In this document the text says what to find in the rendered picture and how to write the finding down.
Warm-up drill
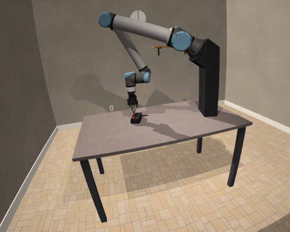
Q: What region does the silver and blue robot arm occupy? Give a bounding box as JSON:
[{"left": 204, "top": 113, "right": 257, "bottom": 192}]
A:
[{"left": 98, "top": 12, "right": 204, "bottom": 92}]

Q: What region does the black power strip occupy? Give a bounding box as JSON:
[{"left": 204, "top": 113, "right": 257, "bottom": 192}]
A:
[{"left": 130, "top": 113, "right": 142, "bottom": 124}]

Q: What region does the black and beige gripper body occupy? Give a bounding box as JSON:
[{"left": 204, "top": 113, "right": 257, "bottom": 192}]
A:
[{"left": 127, "top": 91, "right": 137, "bottom": 105}]

